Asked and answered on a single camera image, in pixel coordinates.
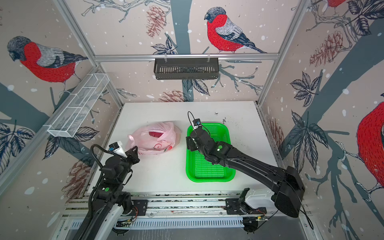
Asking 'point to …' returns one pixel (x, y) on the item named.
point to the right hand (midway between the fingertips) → (189, 138)
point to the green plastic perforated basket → (198, 169)
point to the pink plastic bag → (155, 139)
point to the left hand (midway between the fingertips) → (136, 147)
